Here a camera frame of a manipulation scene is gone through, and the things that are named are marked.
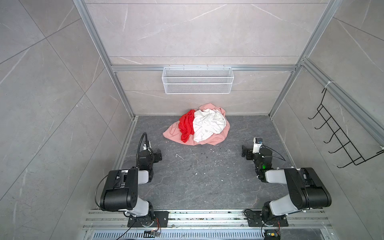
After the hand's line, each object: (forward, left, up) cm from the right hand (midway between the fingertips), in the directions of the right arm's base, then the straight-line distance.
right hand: (250, 144), depth 94 cm
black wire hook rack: (-18, -31, +24) cm, 43 cm away
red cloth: (+15, +41, +3) cm, 44 cm away
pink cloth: (+15, +51, -4) cm, 53 cm away
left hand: (0, +65, 0) cm, 65 cm away
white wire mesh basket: (+38, +34, +23) cm, 56 cm away
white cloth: (+15, +27, +5) cm, 31 cm away
